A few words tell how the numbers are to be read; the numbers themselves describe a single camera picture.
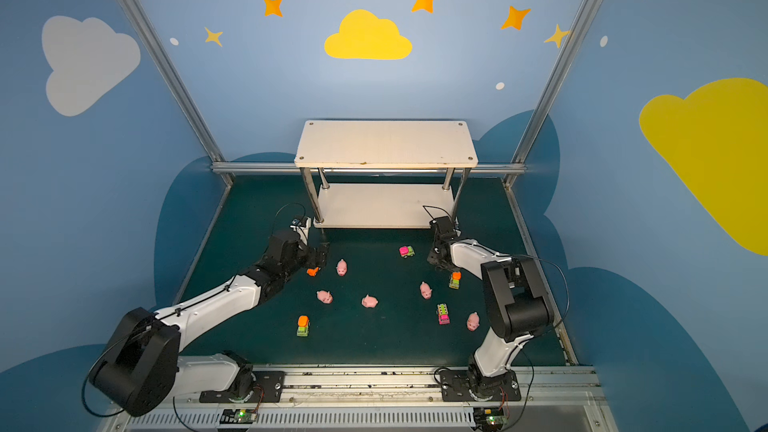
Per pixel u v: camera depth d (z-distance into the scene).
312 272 0.93
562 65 0.88
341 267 0.94
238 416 0.71
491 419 0.71
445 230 0.78
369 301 0.88
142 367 0.41
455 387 0.74
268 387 0.75
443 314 0.84
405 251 0.98
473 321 0.84
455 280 0.91
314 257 0.79
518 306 0.48
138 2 0.76
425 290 0.90
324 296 0.88
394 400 0.73
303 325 0.82
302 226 0.75
